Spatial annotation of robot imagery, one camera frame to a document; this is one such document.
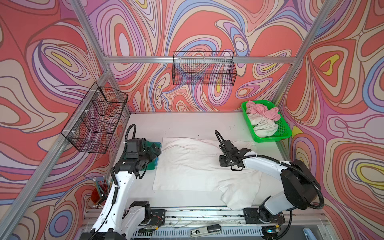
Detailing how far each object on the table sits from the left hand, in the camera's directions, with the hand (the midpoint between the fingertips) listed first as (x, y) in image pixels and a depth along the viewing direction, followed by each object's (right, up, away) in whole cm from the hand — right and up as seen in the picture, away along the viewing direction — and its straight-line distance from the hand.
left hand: (157, 151), depth 80 cm
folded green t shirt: (-5, -10, +8) cm, 14 cm away
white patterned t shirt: (+71, +13, +25) cm, 77 cm away
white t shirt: (+20, -10, +13) cm, 26 cm away
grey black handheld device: (+26, -33, -13) cm, 44 cm away
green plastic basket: (+83, +10, +22) cm, 86 cm away
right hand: (+40, -9, +10) cm, 42 cm away
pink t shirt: (+65, +28, +32) cm, 78 cm away
